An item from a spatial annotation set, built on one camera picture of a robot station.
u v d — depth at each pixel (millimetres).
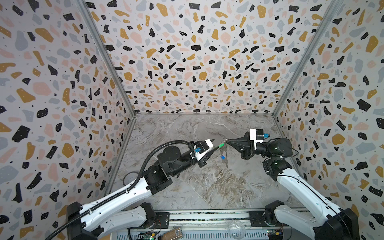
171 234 667
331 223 390
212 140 595
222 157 974
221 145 596
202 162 524
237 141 573
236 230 716
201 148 461
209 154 534
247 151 573
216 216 758
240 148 592
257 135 503
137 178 436
